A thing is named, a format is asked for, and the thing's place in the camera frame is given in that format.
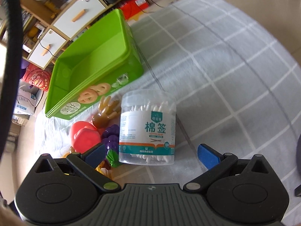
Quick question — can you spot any pink pig toy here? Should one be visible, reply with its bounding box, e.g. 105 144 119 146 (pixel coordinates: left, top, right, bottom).
70 121 101 153

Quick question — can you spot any purple grape toy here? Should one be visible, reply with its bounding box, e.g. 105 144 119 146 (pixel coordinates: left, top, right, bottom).
101 124 119 152

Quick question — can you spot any brown octopus toy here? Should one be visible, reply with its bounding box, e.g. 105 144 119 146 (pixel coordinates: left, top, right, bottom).
92 96 121 129

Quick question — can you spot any cotton swab jar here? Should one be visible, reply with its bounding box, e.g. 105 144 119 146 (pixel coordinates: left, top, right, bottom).
119 89 176 166

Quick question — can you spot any yellow corn toy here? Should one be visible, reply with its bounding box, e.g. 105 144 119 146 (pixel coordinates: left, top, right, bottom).
61 143 121 178

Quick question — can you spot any white shopping bag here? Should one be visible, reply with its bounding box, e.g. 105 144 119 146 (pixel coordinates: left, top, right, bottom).
13 80 44 116

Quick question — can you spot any grey checked tablecloth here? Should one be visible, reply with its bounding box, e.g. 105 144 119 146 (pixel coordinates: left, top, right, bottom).
35 0 301 221

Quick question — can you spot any green plastic cookie box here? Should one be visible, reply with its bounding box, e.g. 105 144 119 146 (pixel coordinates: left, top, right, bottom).
45 9 143 120

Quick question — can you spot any red lantern bag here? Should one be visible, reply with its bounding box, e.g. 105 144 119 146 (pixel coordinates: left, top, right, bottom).
21 63 52 92

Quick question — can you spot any wooden drawer cabinet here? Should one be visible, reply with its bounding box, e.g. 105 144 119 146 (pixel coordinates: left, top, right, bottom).
20 0 123 69

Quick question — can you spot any red storage box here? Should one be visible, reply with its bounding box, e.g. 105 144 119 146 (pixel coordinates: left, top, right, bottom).
117 0 150 20

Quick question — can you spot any black cable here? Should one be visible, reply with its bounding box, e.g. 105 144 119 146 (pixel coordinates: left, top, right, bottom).
0 0 24 156

